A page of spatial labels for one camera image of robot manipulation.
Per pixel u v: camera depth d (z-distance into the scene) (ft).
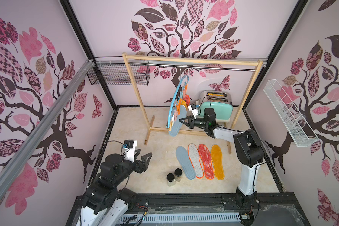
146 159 1.93
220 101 3.36
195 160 2.94
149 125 3.49
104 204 1.43
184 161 2.95
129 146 1.78
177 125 2.87
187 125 2.75
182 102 2.79
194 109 2.67
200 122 2.66
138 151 2.20
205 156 2.96
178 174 2.44
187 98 2.87
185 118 2.79
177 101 2.80
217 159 2.93
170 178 2.42
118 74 2.20
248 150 1.72
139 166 1.85
